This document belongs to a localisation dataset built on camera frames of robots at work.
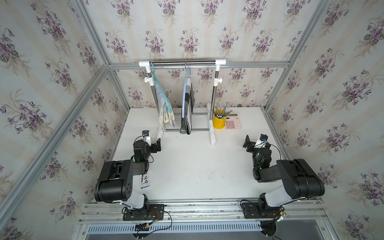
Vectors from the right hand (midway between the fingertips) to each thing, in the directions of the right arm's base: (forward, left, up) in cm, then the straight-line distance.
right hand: (257, 137), depth 89 cm
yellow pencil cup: (+15, +21, -6) cm, 26 cm away
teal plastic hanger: (+19, +59, +23) cm, 66 cm away
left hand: (0, +63, -3) cm, 63 cm away
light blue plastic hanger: (+36, +43, +21) cm, 60 cm away
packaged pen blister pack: (-24, +65, -9) cm, 70 cm away
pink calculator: (+19, +10, -9) cm, 23 cm away
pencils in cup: (+21, +20, -2) cm, 29 cm away
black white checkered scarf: (+3, +43, +7) cm, 44 cm away
